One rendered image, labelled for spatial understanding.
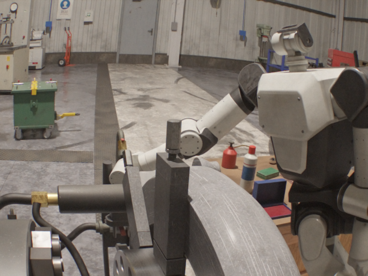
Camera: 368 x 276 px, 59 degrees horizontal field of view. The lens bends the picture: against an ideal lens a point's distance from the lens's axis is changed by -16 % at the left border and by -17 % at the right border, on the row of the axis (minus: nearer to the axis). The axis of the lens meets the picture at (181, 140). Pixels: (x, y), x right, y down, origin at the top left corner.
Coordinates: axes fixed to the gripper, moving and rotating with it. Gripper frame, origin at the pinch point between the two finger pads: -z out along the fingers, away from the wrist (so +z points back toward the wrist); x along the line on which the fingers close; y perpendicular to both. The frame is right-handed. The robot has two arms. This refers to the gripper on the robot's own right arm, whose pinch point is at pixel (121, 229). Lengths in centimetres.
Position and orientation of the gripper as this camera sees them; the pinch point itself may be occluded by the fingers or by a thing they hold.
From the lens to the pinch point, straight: 138.5
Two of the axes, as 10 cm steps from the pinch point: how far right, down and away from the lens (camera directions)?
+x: -9.4, 0.2, -3.3
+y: 3.2, 3.1, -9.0
